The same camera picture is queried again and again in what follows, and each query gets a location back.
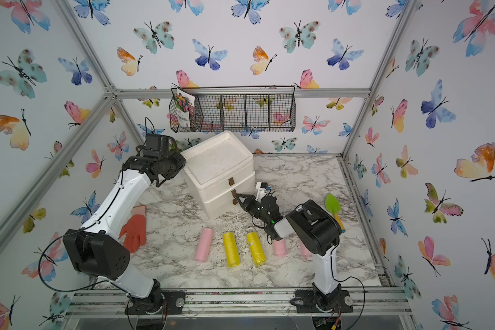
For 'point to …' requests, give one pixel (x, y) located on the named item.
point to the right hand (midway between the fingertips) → (236, 194)
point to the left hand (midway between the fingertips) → (188, 159)
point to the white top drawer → (221, 184)
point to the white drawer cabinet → (220, 168)
